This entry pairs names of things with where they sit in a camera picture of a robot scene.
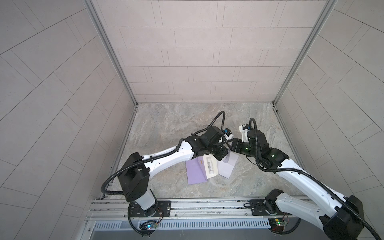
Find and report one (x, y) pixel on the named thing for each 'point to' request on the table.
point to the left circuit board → (149, 226)
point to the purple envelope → (195, 170)
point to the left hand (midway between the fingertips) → (231, 152)
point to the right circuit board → (277, 224)
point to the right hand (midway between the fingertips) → (226, 144)
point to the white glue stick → (210, 165)
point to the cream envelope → (215, 162)
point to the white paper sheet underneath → (226, 165)
